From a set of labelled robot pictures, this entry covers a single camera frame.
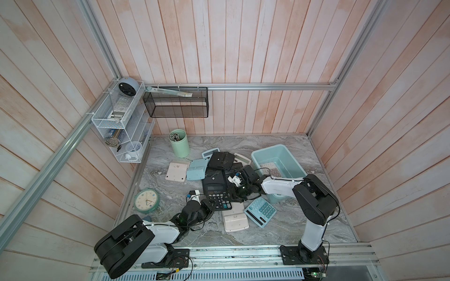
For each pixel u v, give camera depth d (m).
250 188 0.77
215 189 0.92
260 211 0.85
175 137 0.96
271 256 0.75
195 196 0.80
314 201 0.50
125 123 0.74
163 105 1.07
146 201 0.88
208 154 1.07
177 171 1.01
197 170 0.97
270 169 1.01
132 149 0.86
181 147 1.03
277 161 1.04
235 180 0.88
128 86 0.80
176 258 0.73
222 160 0.98
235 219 0.82
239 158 1.04
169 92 0.92
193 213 0.66
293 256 0.72
